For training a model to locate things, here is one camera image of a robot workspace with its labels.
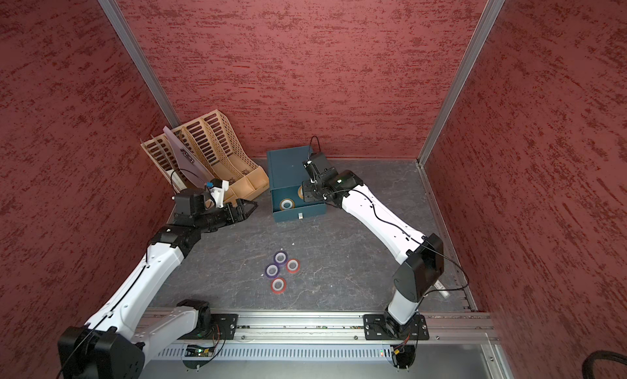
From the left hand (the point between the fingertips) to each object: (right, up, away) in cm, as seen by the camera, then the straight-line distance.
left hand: (249, 212), depth 78 cm
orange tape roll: (+17, +7, 0) cm, 18 cm away
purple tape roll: (+6, -22, +7) cm, 24 cm away
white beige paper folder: (-25, +10, +2) cm, 27 cm away
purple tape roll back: (+9, -19, +10) cm, 23 cm away
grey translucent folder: (-34, +18, +25) cm, 45 cm away
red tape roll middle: (+13, -22, +8) cm, 27 cm away
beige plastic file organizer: (-25, +28, +29) cm, 47 cm away
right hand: (+20, +6, +2) cm, 21 cm away
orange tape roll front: (+11, +2, +8) cm, 14 cm away
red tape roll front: (+10, -27, +3) cm, 29 cm away
